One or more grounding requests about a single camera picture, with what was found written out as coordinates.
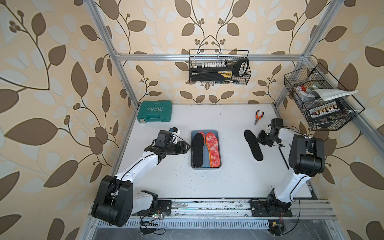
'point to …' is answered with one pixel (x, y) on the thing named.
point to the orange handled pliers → (257, 117)
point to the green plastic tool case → (155, 111)
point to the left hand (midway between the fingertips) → (187, 146)
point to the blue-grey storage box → (206, 163)
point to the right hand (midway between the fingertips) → (258, 139)
